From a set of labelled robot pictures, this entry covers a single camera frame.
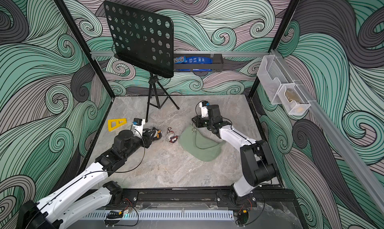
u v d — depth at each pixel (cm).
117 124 103
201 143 88
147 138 68
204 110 80
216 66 91
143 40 67
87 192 49
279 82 71
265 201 75
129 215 70
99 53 95
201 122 78
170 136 93
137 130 63
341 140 50
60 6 74
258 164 44
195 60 92
